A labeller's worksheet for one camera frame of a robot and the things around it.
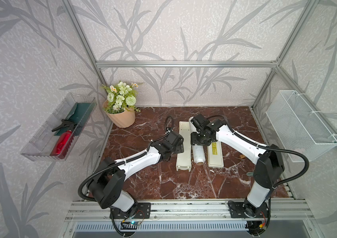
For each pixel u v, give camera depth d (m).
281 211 0.75
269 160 0.48
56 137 0.64
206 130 0.60
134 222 0.71
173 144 0.67
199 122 0.67
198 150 0.78
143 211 0.72
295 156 0.43
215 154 0.91
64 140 0.60
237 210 0.72
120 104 0.87
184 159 0.91
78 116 0.71
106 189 0.42
